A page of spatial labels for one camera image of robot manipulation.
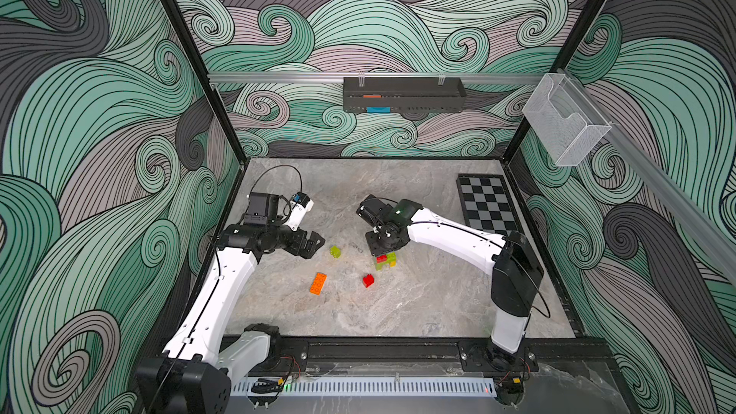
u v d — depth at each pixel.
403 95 1.00
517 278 0.44
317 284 0.85
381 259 0.83
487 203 1.01
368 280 0.85
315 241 0.69
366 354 0.75
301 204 0.67
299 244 0.66
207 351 0.39
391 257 0.86
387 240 0.70
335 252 0.90
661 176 0.60
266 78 1.76
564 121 0.77
